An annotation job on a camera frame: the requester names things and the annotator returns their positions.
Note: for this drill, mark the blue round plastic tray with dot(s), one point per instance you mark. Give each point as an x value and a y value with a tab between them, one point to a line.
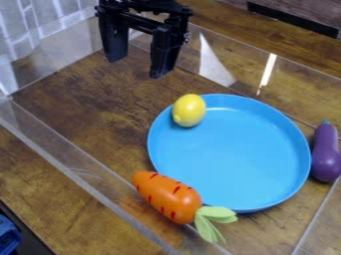
245	157

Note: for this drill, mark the orange toy carrot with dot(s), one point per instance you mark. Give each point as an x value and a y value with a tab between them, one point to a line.
178	202

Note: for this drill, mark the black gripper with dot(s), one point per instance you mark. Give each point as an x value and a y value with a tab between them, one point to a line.
120	15

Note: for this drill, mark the yellow toy lemon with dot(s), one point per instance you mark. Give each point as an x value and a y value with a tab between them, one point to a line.
188	111

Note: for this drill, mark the blue object at corner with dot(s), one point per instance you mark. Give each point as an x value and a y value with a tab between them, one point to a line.
10	236

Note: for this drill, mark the purple toy eggplant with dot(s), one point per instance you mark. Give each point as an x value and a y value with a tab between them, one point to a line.
325	154

